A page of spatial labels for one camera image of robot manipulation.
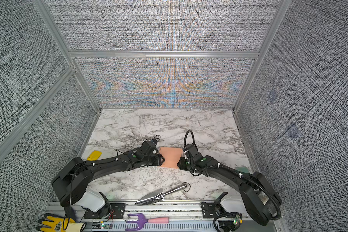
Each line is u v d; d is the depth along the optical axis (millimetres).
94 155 917
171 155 872
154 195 787
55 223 685
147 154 689
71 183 432
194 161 652
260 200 415
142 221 707
